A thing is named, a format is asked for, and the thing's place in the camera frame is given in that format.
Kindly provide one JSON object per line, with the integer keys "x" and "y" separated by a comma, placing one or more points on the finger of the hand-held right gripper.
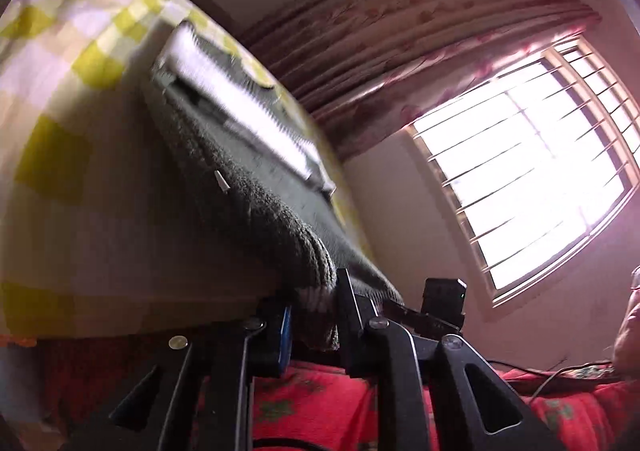
{"x": 407, "y": 318}

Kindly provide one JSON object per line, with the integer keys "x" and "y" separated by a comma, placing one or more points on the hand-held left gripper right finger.
{"x": 350, "y": 316}

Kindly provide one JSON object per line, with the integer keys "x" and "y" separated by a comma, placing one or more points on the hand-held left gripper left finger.
{"x": 286, "y": 336}

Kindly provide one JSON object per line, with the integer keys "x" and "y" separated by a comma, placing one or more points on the person's red floral clothing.
{"x": 300, "y": 401}

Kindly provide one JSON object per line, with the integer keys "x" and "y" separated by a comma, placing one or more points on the window with metal grille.
{"x": 540, "y": 171}

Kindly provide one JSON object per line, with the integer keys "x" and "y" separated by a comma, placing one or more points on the person's head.
{"x": 630, "y": 321}

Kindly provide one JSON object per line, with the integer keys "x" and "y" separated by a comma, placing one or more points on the yellow white checkered bedsheet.
{"x": 75, "y": 231}

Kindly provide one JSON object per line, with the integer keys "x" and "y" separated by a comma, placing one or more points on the pink floral curtain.
{"x": 400, "y": 41}

